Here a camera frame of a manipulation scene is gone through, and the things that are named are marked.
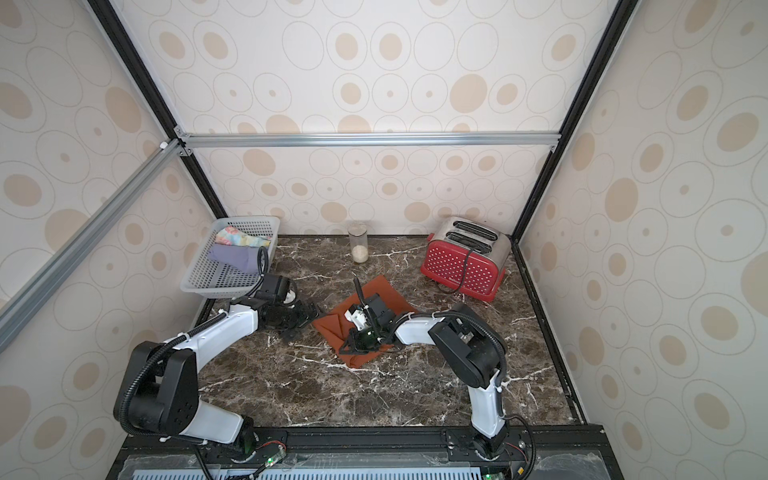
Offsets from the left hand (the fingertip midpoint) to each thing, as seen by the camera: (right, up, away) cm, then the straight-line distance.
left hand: (324, 318), depth 88 cm
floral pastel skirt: (-39, +26, +21) cm, 52 cm away
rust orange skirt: (+2, -2, +4) cm, 5 cm away
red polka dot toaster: (+43, +18, +3) cm, 47 cm away
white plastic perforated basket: (-44, +11, +17) cm, 49 cm away
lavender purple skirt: (-33, +18, +17) cm, 41 cm away
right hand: (+8, -9, +1) cm, 12 cm away
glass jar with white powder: (+9, +23, +16) cm, 30 cm away
